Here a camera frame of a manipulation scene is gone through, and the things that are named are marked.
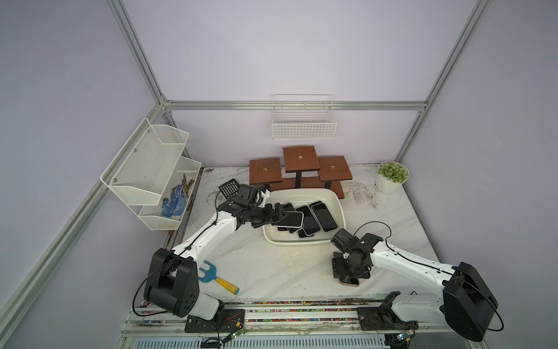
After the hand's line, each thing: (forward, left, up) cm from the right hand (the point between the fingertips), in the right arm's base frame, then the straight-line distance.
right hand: (346, 276), depth 81 cm
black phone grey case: (+27, +5, 0) cm, 28 cm away
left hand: (+18, +26, +13) cm, 34 cm away
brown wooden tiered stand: (+39, +16, +20) cm, 46 cm away
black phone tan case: (-1, -1, -2) cm, 3 cm away
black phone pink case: (+22, +12, +2) cm, 25 cm away
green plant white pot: (+40, -26, +12) cm, 50 cm away
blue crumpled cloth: (+25, +68, +14) cm, 73 cm away
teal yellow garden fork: (+2, +52, -2) cm, 52 cm away
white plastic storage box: (+35, 0, +4) cm, 35 cm away
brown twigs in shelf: (+35, +66, +14) cm, 76 cm away
